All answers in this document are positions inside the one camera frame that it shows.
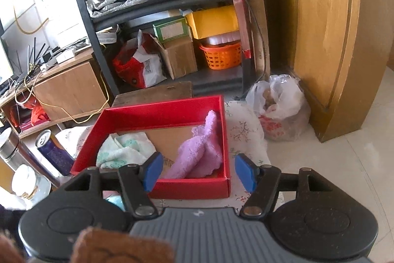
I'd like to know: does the white green patterned cloth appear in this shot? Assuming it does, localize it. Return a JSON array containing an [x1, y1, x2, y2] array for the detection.
[[96, 132, 156, 170]]

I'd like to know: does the floral tablecloth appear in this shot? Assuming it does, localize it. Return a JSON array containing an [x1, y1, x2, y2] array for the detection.
[[55, 100, 286, 214]]

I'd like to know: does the red cardboard box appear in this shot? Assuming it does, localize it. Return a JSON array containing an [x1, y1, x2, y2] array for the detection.
[[71, 95, 231, 200]]

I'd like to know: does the purple fluffy towel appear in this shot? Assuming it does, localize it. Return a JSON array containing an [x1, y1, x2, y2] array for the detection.
[[163, 110, 223, 179]]

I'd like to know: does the white plastic bag on floor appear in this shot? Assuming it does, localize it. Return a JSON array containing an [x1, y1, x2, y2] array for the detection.
[[245, 74, 311, 141]]

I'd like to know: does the wooden stool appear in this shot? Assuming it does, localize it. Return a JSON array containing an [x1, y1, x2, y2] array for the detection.
[[112, 81, 192, 107]]

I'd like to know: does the blue drink can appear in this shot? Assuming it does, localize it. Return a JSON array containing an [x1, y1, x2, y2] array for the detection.
[[35, 129, 74, 176]]

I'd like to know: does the glass jar with label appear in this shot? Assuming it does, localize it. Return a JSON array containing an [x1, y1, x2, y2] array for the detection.
[[11, 164, 51, 202]]

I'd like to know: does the wooden TV stand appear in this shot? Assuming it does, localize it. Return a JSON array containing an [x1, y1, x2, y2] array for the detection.
[[1, 49, 114, 138]]

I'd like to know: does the red white plastic bag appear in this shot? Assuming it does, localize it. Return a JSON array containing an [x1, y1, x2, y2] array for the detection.
[[112, 30, 167, 89]]

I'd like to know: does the stainless steel thermos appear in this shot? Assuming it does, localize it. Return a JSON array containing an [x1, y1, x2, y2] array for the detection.
[[0, 127, 60, 188]]

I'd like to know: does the brown cardboard box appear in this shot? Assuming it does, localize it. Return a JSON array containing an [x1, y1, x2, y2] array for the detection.
[[158, 36, 198, 79]]

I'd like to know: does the orange plastic basket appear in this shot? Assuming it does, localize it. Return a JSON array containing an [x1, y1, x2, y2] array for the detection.
[[199, 41, 242, 70]]

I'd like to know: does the white power strip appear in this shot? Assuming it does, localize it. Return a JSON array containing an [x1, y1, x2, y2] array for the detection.
[[47, 47, 91, 66]]

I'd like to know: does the green small box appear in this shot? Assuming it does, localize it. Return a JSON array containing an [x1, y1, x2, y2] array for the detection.
[[152, 17, 190, 43]]

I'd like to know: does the black wifi router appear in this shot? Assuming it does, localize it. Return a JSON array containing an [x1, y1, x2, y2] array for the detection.
[[15, 37, 53, 77]]

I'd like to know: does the black metal shelf rack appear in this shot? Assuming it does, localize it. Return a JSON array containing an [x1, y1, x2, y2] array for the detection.
[[76, 0, 256, 95]]

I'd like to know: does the yellow box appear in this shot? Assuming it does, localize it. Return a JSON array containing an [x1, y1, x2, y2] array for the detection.
[[186, 5, 239, 39]]

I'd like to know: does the wooden cabinet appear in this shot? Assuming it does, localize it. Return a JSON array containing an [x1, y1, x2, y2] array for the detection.
[[266, 0, 393, 141]]

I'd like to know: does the yellow cable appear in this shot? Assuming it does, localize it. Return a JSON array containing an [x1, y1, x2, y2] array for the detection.
[[27, 65, 111, 124]]

